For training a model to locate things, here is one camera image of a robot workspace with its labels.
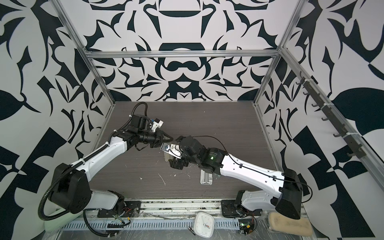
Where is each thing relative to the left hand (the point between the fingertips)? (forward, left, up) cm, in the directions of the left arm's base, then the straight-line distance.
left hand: (173, 138), depth 77 cm
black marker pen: (-37, -8, -18) cm, 42 cm away
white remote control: (-10, +2, 0) cm, 10 cm away
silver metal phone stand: (-15, -17, -19) cm, 29 cm away
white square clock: (-36, -14, -16) cm, 41 cm away
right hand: (-7, -1, +3) cm, 7 cm away
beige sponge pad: (-36, -47, -15) cm, 61 cm away
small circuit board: (-36, -34, -21) cm, 54 cm away
